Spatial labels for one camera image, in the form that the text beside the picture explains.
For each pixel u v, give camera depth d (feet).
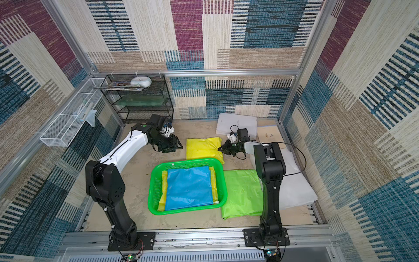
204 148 3.42
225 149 3.08
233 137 3.26
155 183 2.67
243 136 2.87
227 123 3.79
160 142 2.46
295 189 2.70
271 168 1.93
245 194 2.78
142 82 2.94
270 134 3.66
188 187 2.80
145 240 2.40
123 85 3.02
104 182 1.59
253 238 2.39
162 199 2.70
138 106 3.66
